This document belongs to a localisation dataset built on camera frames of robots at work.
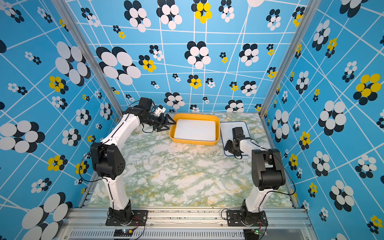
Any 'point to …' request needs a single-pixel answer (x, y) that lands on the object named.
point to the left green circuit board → (123, 232)
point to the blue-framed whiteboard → (227, 132)
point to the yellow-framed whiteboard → (195, 130)
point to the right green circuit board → (256, 231)
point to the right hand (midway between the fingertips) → (231, 148)
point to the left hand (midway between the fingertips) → (174, 123)
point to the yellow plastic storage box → (209, 116)
